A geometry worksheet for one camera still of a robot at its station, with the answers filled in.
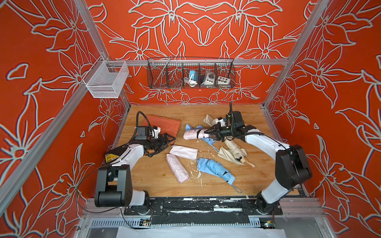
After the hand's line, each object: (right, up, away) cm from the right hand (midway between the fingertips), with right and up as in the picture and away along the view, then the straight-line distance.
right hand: (203, 133), depth 80 cm
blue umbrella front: (+8, -20, +2) cm, 22 cm away
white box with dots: (+14, +33, +14) cm, 38 cm away
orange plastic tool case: (-24, +3, +23) cm, 33 cm away
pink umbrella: (-4, -1, +4) cm, 6 cm away
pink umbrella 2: (-13, -21, +2) cm, 25 cm away
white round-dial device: (+5, +33, +11) cm, 35 cm away
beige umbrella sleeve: (+16, -14, +10) cm, 24 cm away
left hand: (-18, -5, +6) cm, 20 cm away
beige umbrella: (+8, +7, +27) cm, 29 cm away
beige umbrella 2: (+19, -13, +10) cm, 25 cm away
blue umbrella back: (+5, -7, +15) cm, 17 cm away
